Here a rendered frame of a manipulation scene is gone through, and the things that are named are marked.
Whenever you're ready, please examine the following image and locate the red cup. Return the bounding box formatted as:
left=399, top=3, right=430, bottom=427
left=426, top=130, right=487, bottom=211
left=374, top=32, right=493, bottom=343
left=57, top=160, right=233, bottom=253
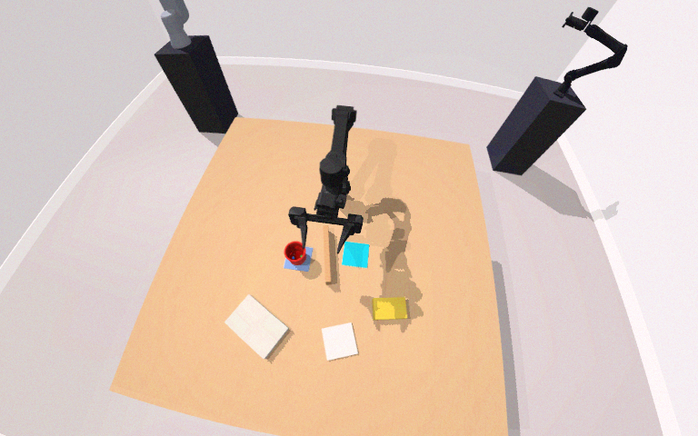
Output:
left=284, top=242, right=307, bottom=265

